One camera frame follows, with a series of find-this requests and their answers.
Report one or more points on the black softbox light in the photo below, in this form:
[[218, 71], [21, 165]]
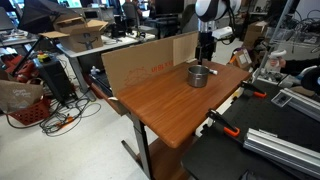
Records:
[[40, 15]]

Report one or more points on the black grey office chair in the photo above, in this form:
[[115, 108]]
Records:
[[188, 20]]

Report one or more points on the person's hand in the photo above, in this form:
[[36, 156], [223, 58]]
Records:
[[278, 62]]

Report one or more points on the black sleeved forearm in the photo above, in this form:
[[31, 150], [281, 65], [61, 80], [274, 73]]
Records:
[[300, 65]]

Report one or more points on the silver metal pot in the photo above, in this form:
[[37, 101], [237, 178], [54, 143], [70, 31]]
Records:
[[198, 79]]

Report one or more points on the white strip piece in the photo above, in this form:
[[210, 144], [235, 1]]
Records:
[[112, 98], [192, 60]]

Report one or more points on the small grey bracket plate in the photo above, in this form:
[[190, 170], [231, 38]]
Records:
[[281, 99]]

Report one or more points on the red plastic basket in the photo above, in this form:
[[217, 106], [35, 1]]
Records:
[[31, 113]]

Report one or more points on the grey mesh office chair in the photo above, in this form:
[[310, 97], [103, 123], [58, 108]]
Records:
[[133, 16]]

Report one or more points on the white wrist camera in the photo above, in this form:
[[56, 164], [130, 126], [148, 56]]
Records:
[[222, 32]]

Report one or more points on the white spray bottle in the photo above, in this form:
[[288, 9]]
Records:
[[95, 70]]

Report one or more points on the aluminium extrusion rail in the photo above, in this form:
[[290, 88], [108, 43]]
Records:
[[303, 103], [283, 151]]

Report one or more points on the black computer monitor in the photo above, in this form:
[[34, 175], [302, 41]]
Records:
[[169, 6]]

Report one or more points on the light wood board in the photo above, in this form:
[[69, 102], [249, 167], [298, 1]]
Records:
[[185, 46]]

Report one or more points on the large brown cardboard box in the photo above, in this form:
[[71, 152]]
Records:
[[255, 33]]

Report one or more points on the small brown cardboard box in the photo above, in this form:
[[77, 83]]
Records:
[[242, 59]]

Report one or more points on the open Amazon cardboard box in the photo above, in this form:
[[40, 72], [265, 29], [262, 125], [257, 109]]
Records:
[[81, 33]]

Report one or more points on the grey metal table leg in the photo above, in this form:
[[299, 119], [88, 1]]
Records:
[[141, 140]]

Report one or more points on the black perforated base board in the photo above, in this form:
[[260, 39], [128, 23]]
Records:
[[260, 116]]

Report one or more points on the yellow red emergency stop button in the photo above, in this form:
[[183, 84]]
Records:
[[43, 57]]

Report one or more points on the black and white marker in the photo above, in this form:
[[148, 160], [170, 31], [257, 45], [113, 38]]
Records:
[[213, 71]]

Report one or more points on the black light stand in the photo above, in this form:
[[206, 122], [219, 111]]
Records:
[[28, 55]]

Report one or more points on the white handheld controller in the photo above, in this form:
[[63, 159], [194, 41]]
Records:
[[276, 54]]

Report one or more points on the brown paper bag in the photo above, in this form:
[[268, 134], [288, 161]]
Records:
[[18, 95]]

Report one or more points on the brown cardboard panel red print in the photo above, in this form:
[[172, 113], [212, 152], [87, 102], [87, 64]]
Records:
[[140, 66]]

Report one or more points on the black computer tower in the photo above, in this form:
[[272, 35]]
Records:
[[56, 80]]

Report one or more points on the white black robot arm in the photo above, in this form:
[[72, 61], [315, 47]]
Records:
[[213, 8]]

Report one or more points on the white office desk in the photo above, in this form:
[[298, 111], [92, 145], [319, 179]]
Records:
[[113, 41]]

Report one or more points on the black orange bar clamp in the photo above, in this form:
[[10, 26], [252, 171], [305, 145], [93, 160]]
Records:
[[254, 90], [223, 123]]

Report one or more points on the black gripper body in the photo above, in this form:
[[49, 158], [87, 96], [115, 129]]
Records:
[[206, 41]]

